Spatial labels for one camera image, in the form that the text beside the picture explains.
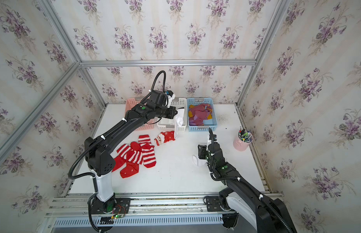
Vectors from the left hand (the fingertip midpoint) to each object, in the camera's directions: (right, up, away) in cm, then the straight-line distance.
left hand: (177, 112), depth 82 cm
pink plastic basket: (-40, +8, +35) cm, 54 cm away
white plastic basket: (-8, -8, +24) cm, 27 cm away
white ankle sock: (+1, -5, +3) cm, 6 cm away
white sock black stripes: (+12, -31, +6) cm, 34 cm away
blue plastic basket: (+17, -11, +19) cm, 28 cm away
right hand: (+15, -20, +3) cm, 26 cm away
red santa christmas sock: (-9, -17, +16) cm, 25 cm away
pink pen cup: (+39, -21, +6) cm, 44 cm away
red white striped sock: (-23, -25, +8) cm, 35 cm away
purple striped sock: (+14, 0, +25) cm, 29 cm away
